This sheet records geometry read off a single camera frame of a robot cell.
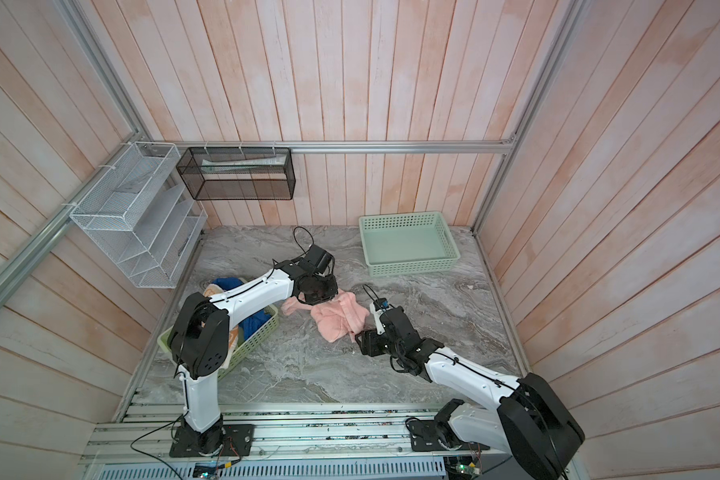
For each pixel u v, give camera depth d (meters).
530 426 0.41
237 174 1.05
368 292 1.02
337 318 0.91
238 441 0.73
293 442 0.75
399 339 0.65
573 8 0.68
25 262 0.57
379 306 0.76
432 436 0.73
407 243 1.08
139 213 0.73
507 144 0.93
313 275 0.72
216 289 0.84
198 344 0.50
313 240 1.18
